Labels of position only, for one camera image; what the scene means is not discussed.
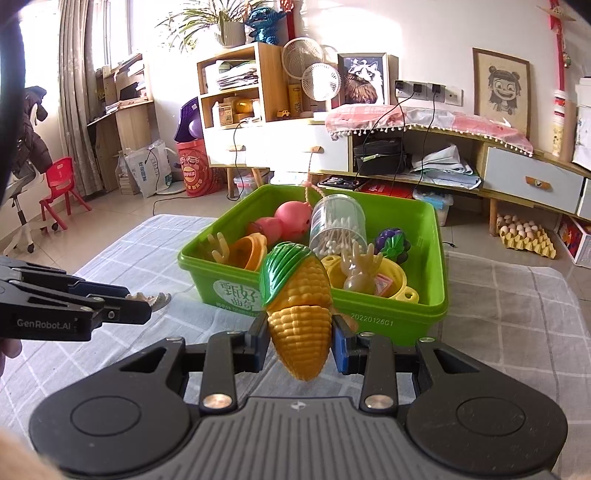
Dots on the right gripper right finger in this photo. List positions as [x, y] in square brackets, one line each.
[371, 356]

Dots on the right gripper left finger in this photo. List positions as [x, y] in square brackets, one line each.
[227, 354]

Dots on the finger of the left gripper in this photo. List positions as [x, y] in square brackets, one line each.
[111, 313]
[85, 288]

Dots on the beige starfish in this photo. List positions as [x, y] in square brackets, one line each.
[156, 302]

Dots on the pink block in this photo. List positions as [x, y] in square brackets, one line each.
[384, 284]

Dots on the translucent tan toy hand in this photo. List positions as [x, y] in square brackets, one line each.
[360, 268]

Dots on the yellow green toy corn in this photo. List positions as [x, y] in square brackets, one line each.
[297, 296]

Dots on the yellow toy pot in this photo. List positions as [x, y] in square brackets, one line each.
[401, 290]

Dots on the orange toy bowl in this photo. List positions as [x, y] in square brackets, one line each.
[248, 252]

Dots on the purple toy grapes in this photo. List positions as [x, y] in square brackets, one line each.
[393, 244]

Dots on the red plastic child chair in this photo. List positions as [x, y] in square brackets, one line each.
[60, 180]

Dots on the clear cotton swab jar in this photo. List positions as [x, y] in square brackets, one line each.
[337, 224]

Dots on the white shopping bag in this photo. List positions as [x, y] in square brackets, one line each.
[145, 171]

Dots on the green plastic bin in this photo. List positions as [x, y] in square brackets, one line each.
[237, 290]

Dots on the pink gourd toy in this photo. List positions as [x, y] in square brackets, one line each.
[291, 221]

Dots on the red printed bag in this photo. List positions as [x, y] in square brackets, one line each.
[199, 177]

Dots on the red cardboard box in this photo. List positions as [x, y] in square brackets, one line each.
[387, 188]

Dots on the clear plastic storage box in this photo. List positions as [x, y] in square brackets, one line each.
[442, 202]

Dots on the grey checked tablecloth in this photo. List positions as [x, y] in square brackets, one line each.
[524, 321]

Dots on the yellow egg tray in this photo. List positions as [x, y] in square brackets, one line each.
[520, 235]

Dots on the black bag on shelf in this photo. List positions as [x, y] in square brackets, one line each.
[380, 157]

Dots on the long wooden tv cabinet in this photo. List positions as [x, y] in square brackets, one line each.
[436, 159]

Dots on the pink lace cloth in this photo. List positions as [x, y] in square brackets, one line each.
[363, 118]

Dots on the white toy storage box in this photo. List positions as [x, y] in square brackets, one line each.
[575, 235]

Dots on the wooden shelf unit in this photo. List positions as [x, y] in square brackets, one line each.
[269, 85]

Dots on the white round fan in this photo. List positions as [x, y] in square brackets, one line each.
[321, 82]

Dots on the framed eagle picture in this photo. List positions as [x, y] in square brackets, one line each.
[365, 78]

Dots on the framed cartoon girl picture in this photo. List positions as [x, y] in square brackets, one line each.
[502, 89]

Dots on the potted green plant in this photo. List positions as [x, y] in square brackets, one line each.
[185, 24]

